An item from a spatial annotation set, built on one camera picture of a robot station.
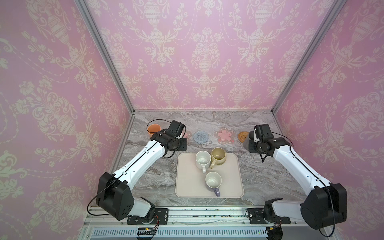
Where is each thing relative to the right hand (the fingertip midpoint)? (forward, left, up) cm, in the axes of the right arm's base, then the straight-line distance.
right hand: (254, 145), depth 85 cm
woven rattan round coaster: (+17, 0, -13) cm, 21 cm away
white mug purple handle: (-15, +24, -12) cm, 31 cm away
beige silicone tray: (-14, +37, -13) cm, 42 cm away
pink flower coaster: (+17, +12, -14) cm, 25 cm away
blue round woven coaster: (+17, +30, -13) cm, 36 cm away
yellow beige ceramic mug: (0, +20, -11) cm, 23 cm away
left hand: (0, +40, +3) cm, 40 cm away
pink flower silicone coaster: (+19, +38, -12) cm, 44 cm away
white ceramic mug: (-2, +29, -12) cm, 31 cm away
